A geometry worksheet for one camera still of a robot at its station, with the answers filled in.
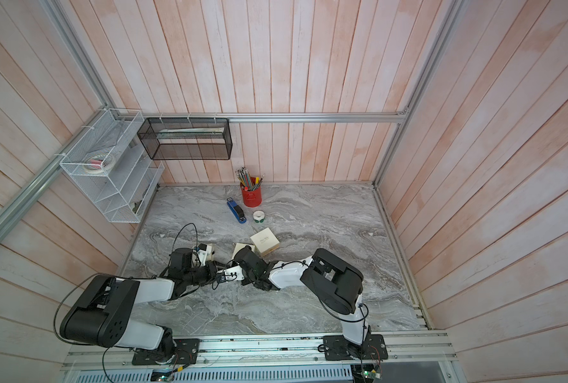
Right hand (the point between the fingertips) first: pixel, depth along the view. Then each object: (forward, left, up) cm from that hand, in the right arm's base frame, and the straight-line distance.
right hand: (239, 259), depth 92 cm
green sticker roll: (+21, -6, +1) cm, 22 cm away
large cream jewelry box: (+7, -10, +1) cm, 12 cm away
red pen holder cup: (+29, -3, +4) cm, 29 cm away
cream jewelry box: (+5, 0, +1) cm, 5 cm away
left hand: (-5, +3, 0) cm, 6 cm away
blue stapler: (+22, +4, +3) cm, 23 cm away
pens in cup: (+33, 0, +11) cm, 35 cm away
